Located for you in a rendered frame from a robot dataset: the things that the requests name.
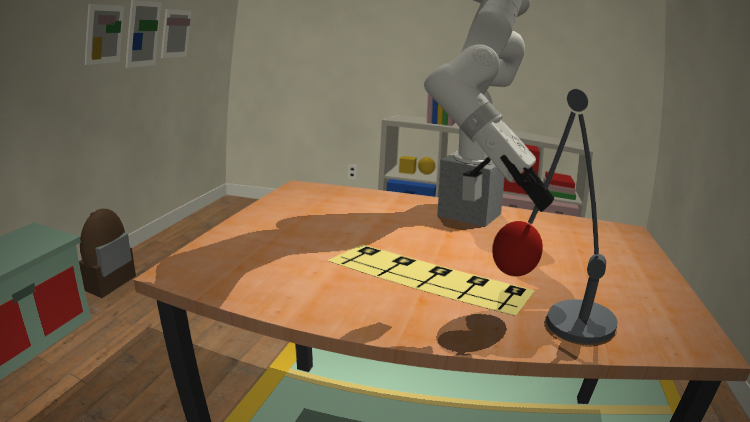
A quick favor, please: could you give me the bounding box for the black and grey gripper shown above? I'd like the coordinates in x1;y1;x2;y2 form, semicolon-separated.
471;114;554;212

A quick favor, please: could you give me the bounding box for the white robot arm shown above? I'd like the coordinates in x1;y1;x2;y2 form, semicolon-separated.
424;0;531;201

